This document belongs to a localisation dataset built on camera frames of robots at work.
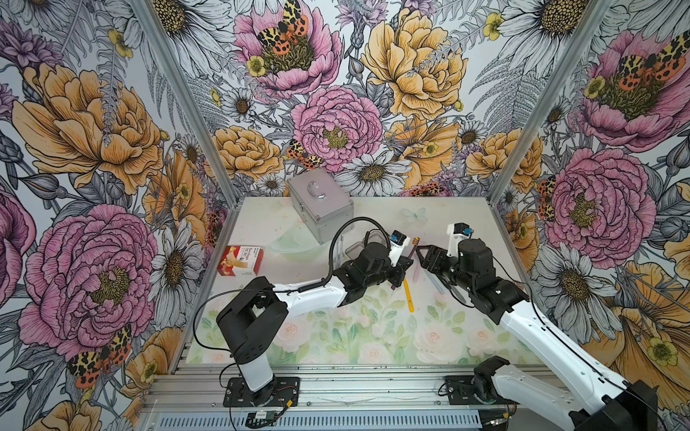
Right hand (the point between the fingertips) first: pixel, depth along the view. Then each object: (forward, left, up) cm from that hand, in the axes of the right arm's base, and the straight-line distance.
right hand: (422, 256), depth 78 cm
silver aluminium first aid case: (+28, +30, -6) cm, 42 cm away
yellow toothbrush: (-2, +1, -21) cm, 21 cm away
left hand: (0, +4, -5) cm, 6 cm away
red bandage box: (+11, +60, -15) cm, 63 cm away
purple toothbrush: (+3, +2, +2) cm, 4 cm away
